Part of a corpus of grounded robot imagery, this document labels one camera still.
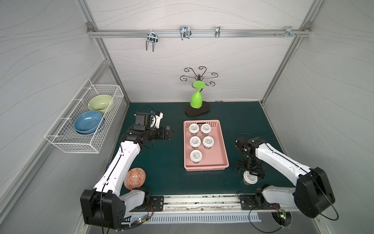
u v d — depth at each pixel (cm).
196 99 90
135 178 80
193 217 70
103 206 37
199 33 79
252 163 66
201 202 75
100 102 73
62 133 58
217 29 72
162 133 68
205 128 96
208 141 89
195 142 90
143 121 59
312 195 41
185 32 76
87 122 65
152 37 78
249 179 75
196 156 84
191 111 114
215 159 89
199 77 91
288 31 77
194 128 96
